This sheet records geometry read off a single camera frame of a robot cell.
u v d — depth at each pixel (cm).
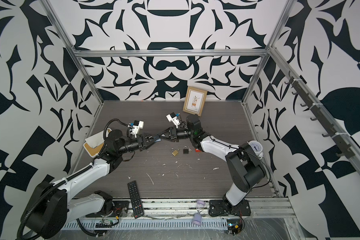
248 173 46
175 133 71
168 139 72
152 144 73
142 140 67
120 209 73
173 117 76
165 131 74
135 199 76
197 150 94
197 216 71
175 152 94
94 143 90
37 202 43
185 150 94
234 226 71
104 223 69
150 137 74
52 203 40
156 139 72
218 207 74
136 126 73
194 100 108
